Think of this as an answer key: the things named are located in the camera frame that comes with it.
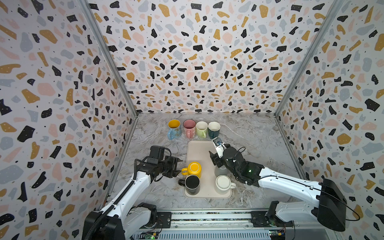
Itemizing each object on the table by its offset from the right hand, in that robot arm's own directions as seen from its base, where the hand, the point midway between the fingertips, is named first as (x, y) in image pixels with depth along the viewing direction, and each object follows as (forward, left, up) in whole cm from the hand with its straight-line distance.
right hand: (213, 146), depth 76 cm
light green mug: (+25, +7, -16) cm, 31 cm away
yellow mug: (-7, +10, -12) cm, 17 cm away
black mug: (-14, +11, -13) cm, 22 cm away
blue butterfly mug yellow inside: (+21, +25, -12) cm, 34 cm away
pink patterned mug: (+22, +15, -13) cm, 29 cm away
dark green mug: (+23, -2, -14) cm, 27 cm away
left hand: (-5, +16, -8) cm, 18 cm away
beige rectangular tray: (+10, +8, -23) cm, 26 cm away
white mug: (-14, -5, -14) cm, 20 cm away
